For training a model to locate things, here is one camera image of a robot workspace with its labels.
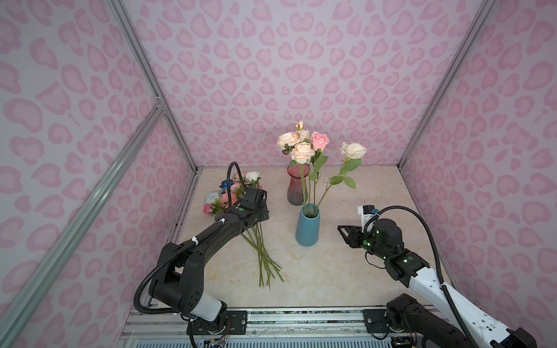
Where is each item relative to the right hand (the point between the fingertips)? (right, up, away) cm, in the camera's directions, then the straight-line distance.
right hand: (341, 227), depth 77 cm
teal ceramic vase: (-11, -3, +10) cm, 15 cm away
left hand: (-29, +6, +12) cm, 32 cm away
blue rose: (-50, +15, +30) cm, 60 cm away
